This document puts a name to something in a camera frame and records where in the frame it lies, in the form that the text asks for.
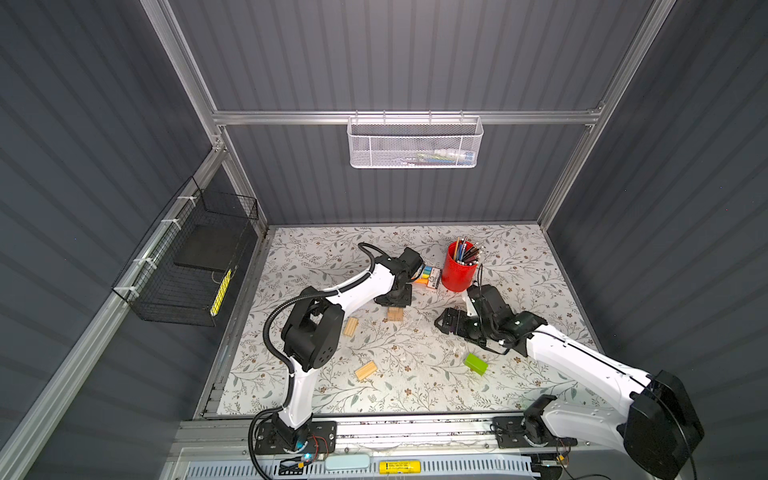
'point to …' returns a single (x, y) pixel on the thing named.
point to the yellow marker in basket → (220, 293)
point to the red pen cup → (459, 267)
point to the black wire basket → (178, 273)
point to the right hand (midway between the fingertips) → (449, 328)
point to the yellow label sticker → (399, 467)
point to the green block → (475, 363)
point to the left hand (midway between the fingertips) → (399, 302)
